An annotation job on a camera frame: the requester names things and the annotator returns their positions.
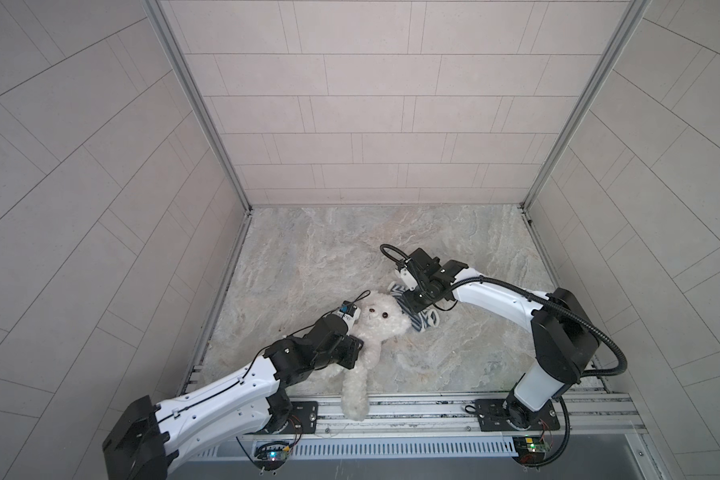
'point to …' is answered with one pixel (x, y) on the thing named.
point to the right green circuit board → (531, 450)
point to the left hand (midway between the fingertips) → (369, 343)
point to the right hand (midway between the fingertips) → (407, 304)
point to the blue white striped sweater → (422, 321)
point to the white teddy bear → (380, 318)
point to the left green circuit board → (271, 455)
